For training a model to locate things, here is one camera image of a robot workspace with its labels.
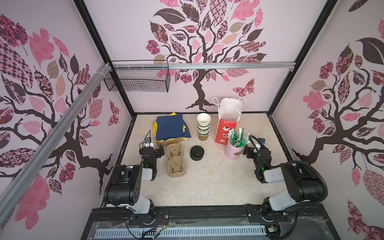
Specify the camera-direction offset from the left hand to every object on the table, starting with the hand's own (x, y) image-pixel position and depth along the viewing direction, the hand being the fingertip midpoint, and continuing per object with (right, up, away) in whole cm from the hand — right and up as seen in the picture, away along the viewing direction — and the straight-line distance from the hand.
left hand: (153, 146), depth 94 cm
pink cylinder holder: (+49, -3, -6) cm, 50 cm away
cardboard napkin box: (+11, +3, +5) cm, 12 cm away
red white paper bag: (+51, +24, +8) cm, 57 cm away
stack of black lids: (+28, -4, -2) cm, 28 cm away
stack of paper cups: (+32, +14, -5) cm, 35 cm away
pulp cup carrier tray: (+15, -11, -6) cm, 20 cm away
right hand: (+64, +2, -2) cm, 64 cm away
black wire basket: (-20, +52, +28) cm, 62 cm away
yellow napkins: (-4, +14, +15) cm, 20 cm away
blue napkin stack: (+9, +12, +13) cm, 20 cm away
